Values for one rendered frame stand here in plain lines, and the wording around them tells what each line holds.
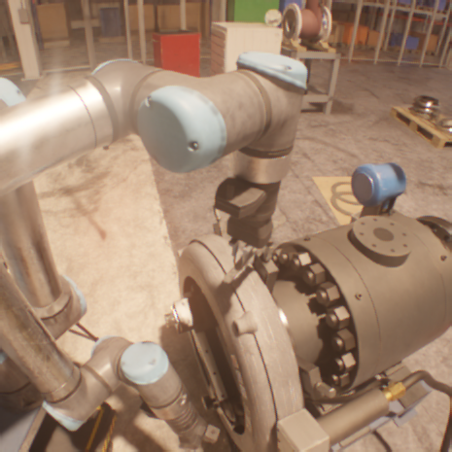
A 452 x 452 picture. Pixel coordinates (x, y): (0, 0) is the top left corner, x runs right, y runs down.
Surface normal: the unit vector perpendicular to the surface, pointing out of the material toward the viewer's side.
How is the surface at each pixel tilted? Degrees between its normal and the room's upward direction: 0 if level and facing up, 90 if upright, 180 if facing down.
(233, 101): 52
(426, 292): 44
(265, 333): 28
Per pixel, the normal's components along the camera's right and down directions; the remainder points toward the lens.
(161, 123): -0.62, 0.50
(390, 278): 0.20, -0.46
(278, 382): 0.29, -0.12
